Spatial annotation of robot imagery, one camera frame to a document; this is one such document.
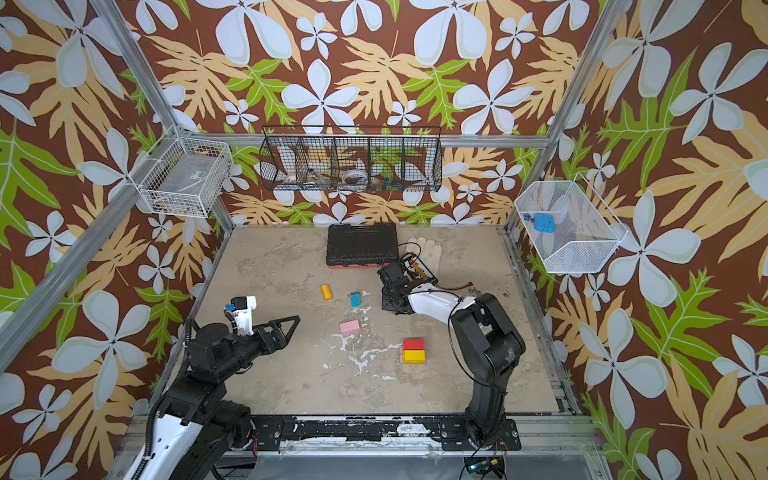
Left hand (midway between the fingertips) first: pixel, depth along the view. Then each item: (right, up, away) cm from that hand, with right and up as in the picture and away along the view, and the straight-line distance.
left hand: (289, 318), depth 73 cm
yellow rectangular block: (+32, -13, +9) cm, 36 cm away
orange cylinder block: (+4, +3, +28) cm, 28 cm away
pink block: (+13, -7, +20) cm, 25 cm away
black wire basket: (+13, +48, +25) cm, 55 cm away
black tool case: (+15, +19, +38) cm, 46 cm away
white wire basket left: (-35, +39, +12) cm, 54 cm away
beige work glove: (+42, +17, +41) cm, 61 cm away
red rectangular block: (+32, -11, +14) cm, 37 cm away
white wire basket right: (+77, +24, +10) cm, 81 cm away
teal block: (+14, +1, +25) cm, 29 cm away
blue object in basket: (+71, +26, +14) cm, 77 cm away
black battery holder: (+35, +12, +32) cm, 49 cm away
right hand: (+26, +1, +23) cm, 34 cm away
